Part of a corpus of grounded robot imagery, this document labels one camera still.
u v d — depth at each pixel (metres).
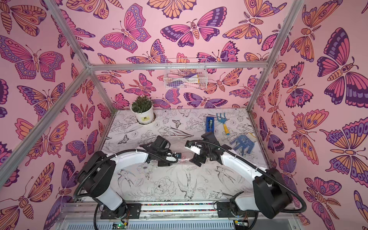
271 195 0.42
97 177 0.52
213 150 0.65
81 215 0.73
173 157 0.78
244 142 1.00
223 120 1.13
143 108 0.99
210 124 1.03
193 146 0.73
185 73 0.97
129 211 0.73
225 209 0.73
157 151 0.71
